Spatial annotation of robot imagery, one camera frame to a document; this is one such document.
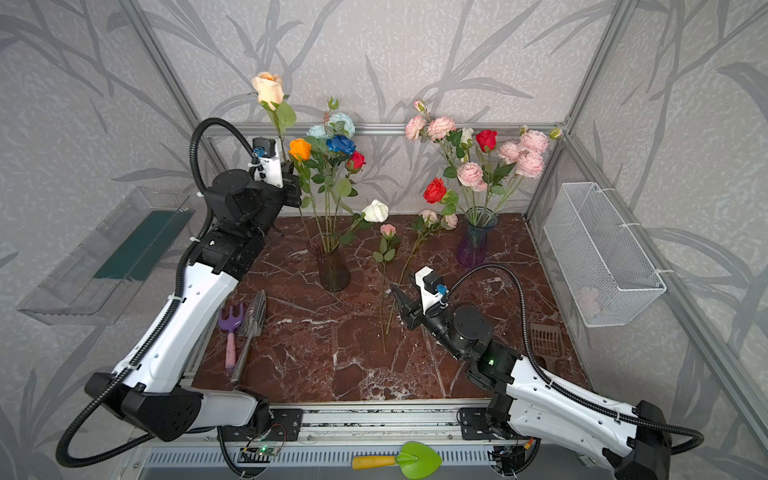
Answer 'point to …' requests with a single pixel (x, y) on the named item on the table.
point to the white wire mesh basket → (606, 274)
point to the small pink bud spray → (423, 224)
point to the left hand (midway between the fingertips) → (295, 152)
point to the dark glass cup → (334, 270)
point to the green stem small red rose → (344, 187)
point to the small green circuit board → (266, 450)
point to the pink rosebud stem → (388, 252)
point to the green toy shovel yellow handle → (414, 460)
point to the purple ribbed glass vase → (473, 249)
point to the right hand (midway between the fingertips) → (404, 270)
